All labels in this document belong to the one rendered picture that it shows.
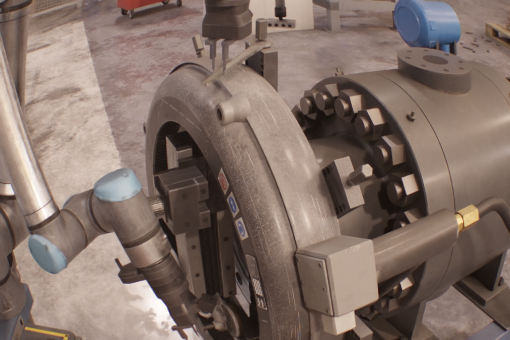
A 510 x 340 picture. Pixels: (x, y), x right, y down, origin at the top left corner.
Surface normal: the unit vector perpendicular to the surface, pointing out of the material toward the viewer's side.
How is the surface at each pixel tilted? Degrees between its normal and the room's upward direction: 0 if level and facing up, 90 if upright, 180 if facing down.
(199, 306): 83
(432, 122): 33
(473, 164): 55
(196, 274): 93
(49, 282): 0
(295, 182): 46
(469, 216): 60
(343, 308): 67
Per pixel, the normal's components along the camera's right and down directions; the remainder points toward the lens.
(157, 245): 0.65, -0.09
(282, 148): 0.24, -0.48
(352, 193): 0.33, -0.29
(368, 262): 0.41, 0.01
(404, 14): -0.89, 0.23
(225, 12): -0.38, 0.59
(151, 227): 0.78, -0.19
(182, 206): 0.46, 0.44
